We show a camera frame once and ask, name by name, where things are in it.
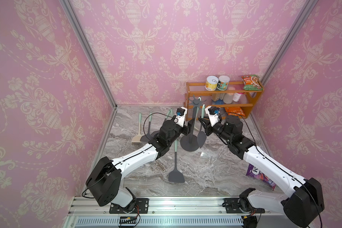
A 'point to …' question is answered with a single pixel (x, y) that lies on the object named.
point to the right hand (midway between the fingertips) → (201, 117)
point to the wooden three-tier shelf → (215, 99)
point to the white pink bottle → (237, 96)
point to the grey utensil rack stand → (190, 143)
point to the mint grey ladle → (202, 136)
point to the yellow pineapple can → (211, 83)
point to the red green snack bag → (251, 82)
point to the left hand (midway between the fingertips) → (190, 117)
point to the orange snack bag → (234, 111)
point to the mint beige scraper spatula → (137, 138)
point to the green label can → (223, 82)
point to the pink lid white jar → (228, 98)
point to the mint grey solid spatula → (175, 176)
